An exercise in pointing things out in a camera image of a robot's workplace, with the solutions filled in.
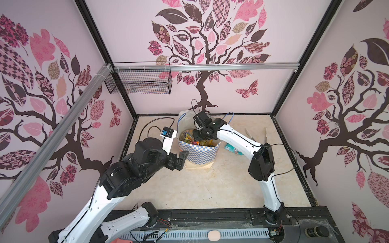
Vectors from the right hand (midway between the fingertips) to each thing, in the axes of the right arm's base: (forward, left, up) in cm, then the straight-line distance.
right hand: (195, 134), depth 88 cm
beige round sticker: (-48, -8, -16) cm, 51 cm away
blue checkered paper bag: (-15, -2, +1) cm, 15 cm away
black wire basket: (+55, +46, +2) cm, 72 cm away
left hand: (-22, +7, +17) cm, 29 cm away
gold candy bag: (-7, -6, +1) cm, 9 cm away
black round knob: (-48, -53, -6) cm, 72 cm away
